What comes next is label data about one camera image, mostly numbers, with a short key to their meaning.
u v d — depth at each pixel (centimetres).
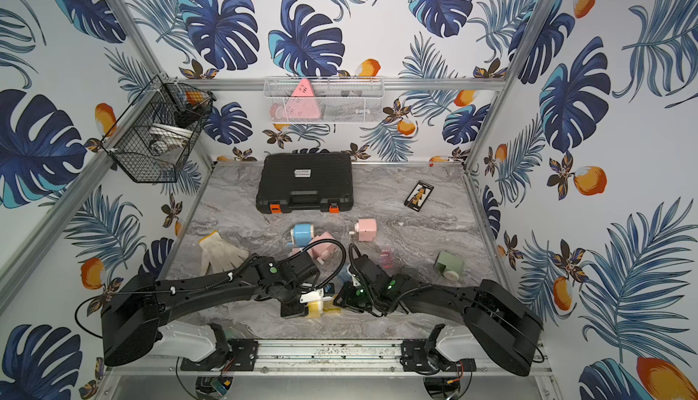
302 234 91
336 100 93
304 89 88
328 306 82
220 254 94
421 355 74
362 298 71
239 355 74
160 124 79
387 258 92
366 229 92
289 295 67
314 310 74
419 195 110
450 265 87
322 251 90
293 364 73
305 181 109
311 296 70
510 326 41
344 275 75
